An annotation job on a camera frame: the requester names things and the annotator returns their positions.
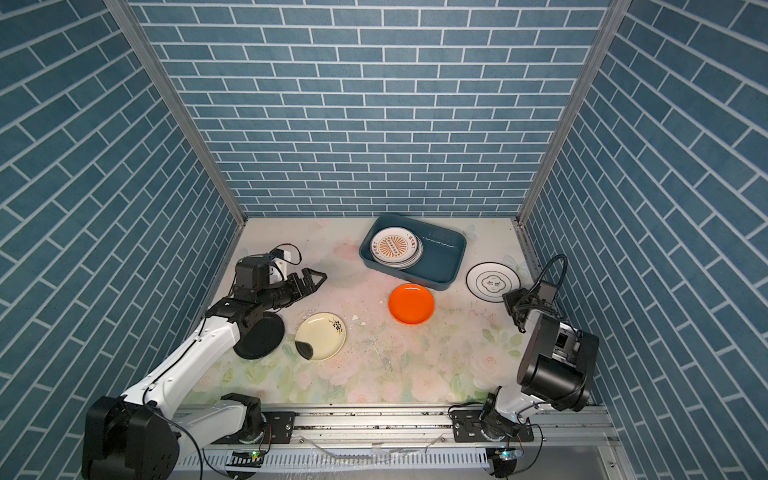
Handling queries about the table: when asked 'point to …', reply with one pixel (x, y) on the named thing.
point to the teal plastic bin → (443, 256)
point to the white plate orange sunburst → (396, 248)
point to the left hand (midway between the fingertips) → (318, 281)
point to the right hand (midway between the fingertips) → (506, 291)
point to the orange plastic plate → (411, 303)
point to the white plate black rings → (489, 281)
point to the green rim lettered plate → (406, 263)
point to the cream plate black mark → (320, 336)
